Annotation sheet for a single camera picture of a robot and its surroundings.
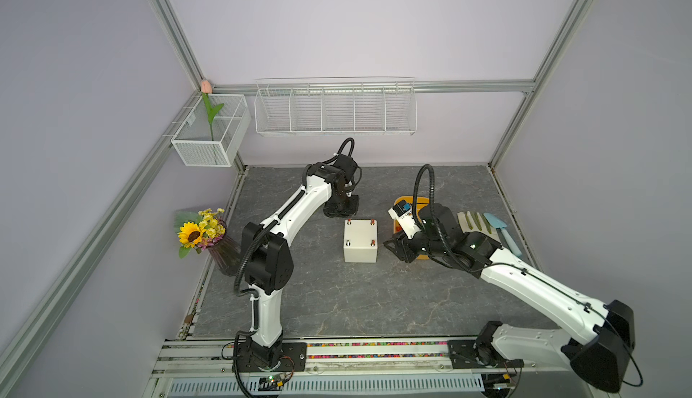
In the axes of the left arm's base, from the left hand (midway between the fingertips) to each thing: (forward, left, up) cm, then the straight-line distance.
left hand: (351, 216), depth 85 cm
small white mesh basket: (+27, +44, +15) cm, 54 cm away
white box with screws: (-6, -2, -4) cm, 8 cm away
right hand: (-11, -10, +5) cm, 16 cm away
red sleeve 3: (+1, +1, -4) cm, 4 cm away
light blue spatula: (+1, -55, -13) cm, 56 cm away
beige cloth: (+4, -48, -15) cm, 51 cm away
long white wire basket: (+42, +3, +13) cm, 44 cm away
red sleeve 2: (-7, -6, -4) cm, 11 cm away
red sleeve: (0, -7, -4) cm, 8 cm away
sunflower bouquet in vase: (-8, +39, +10) cm, 41 cm away
